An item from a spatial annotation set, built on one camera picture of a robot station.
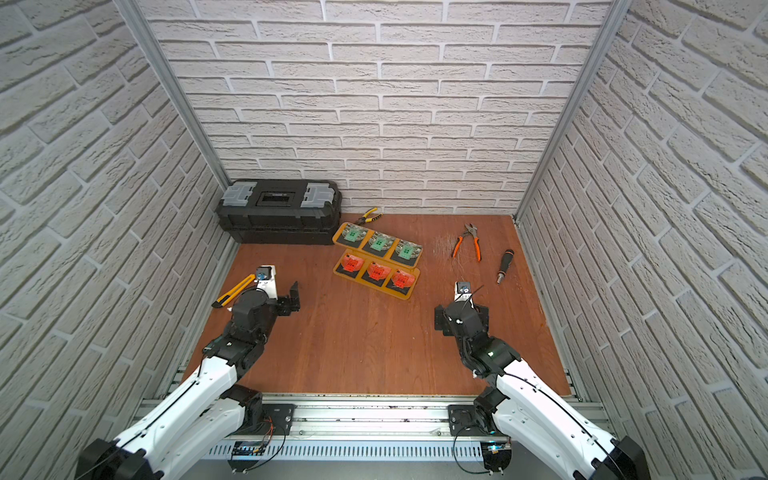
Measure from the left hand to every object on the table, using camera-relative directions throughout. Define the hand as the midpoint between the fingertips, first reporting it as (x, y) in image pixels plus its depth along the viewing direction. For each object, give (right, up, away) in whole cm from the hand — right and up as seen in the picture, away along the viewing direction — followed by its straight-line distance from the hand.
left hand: (283, 278), depth 82 cm
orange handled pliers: (+61, +15, +34) cm, 71 cm away
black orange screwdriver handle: (+71, +2, +22) cm, 74 cm away
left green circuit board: (-5, -41, -9) cm, 43 cm away
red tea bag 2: (+34, -3, +18) cm, 39 cm away
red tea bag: (+26, 0, +18) cm, 32 cm away
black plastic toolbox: (-7, +21, +16) cm, 27 cm away
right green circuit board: (+56, -41, -10) cm, 70 cm away
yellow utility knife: (-24, -8, +13) cm, 28 cm away
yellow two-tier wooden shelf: (+26, +5, +9) cm, 28 cm away
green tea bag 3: (+35, +8, +8) cm, 37 cm away
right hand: (+50, -8, 0) cm, 50 cm away
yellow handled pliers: (+19, +20, +36) cm, 45 cm away
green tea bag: (+18, +13, +13) cm, 26 cm away
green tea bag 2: (+26, +11, +11) cm, 30 cm away
